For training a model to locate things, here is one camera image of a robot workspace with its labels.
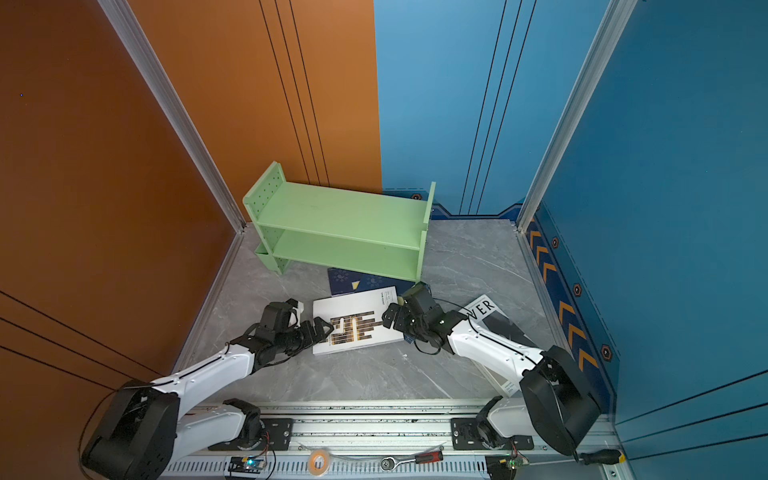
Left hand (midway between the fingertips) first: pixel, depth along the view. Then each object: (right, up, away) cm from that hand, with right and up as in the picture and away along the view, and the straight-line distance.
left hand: (325, 330), depth 88 cm
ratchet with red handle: (+19, -25, -20) cm, 37 cm away
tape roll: (+3, -28, -19) cm, 34 cm away
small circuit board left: (-15, -28, -17) cm, 36 cm away
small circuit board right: (+46, -28, -18) cm, 57 cm away
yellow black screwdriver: (+68, -24, -20) cm, 75 cm away
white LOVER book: (+50, +3, +1) cm, 50 cm away
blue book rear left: (+4, +13, +14) cm, 20 cm away
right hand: (+19, +3, -3) cm, 20 cm away
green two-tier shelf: (+12, +29, -3) cm, 32 cm away
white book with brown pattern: (+9, +3, +1) cm, 10 cm away
